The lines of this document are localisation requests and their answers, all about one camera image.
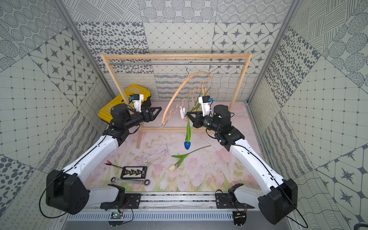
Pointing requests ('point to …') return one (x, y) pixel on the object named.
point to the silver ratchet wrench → (145, 182)
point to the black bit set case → (133, 172)
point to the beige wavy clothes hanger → (210, 76)
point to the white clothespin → (182, 111)
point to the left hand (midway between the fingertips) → (158, 105)
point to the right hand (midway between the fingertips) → (188, 115)
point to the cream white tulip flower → (181, 157)
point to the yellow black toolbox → (104, 112)
